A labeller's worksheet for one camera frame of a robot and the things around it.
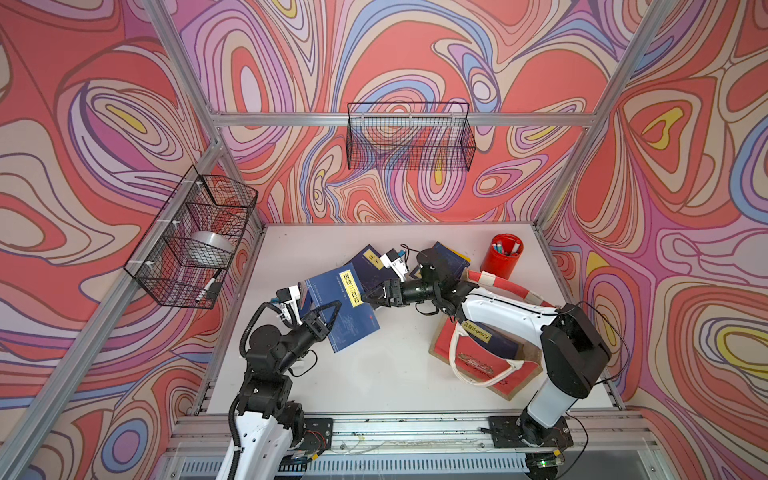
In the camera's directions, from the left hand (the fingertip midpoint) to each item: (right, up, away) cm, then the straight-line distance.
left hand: (343, 309), depth 69 cm
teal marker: (+48, +15, +29) cm, 58 cm away
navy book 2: (+34, +10, +33) cm, 48 cm away
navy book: (+41, -12, +17) cm, 47 cm away
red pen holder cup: (+47, +13, +25) cm, 55 cm away
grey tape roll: (-32, +14, 0) cm, 35 cm away
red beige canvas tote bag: (+37, -15, -5) cm, 40 cm away
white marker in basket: (-33, +5, +3) cm, 34 cm away
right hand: (+6, -1, +6) cm, 9 cm away
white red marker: (+53, +15, +27) cm, 61 cm away
